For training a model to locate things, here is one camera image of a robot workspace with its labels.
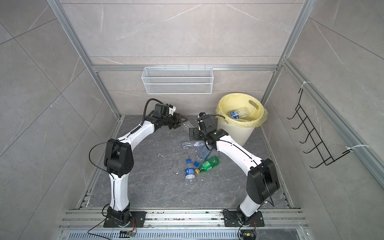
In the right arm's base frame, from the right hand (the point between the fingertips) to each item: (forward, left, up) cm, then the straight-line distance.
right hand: (197, 130), depth 87 cm
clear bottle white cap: (+5, +7, 0) cm, 8 cm away
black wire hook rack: (-25, -53, +12) cm, 60 cm away
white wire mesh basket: (+35, +12, +11) cm, 39 cm away
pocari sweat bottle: (+14, -30, 0) cm, 33 cm away
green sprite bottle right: (-16, -6, -13) cm, 22 cm away
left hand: (+9, +6, +1) cm, 11 cm away
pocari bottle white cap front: (-21, +5, -14) cm, 26 cm away
